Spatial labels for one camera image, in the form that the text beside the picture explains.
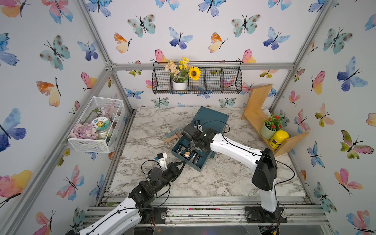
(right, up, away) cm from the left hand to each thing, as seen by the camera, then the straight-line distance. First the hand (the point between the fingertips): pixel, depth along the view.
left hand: (187, 162), depth 73 cm
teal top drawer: (+4, +1, +4) cm, 6 cm away
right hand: (+5, +10, +9) cm, 15 cm away
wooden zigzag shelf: (+48, +24, +32) cm, 62 cm away
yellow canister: (+51, +11, +10) cm, 53 cm away
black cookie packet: (0, +3, +5) cm, 6 cm away
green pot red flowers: (+50, +19, +13) cm, 55 cm away
